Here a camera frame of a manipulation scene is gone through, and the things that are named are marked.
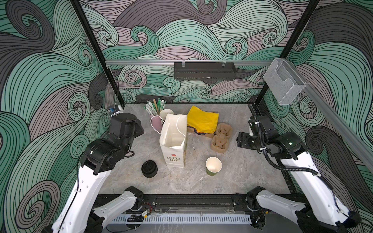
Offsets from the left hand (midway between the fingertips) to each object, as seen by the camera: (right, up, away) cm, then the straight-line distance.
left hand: (136, 120), depth 61 cm
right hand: (+48, -10, +6) cm, 50 cm away
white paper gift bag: (+13, -14, +34) cm, 39 cm away
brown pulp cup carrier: (+44, -16, +31) cm, 56 cm away
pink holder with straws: (0, +6, +33) cm, 33 cm away
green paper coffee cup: (+38, -28, +23) cm, 52 cm away
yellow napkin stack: (+35, -3, +43) cm, 55 cm away
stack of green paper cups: (+8, +4, +30) cm, 31 cm away
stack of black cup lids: (+1, -28, +19) cm, 34 cm away
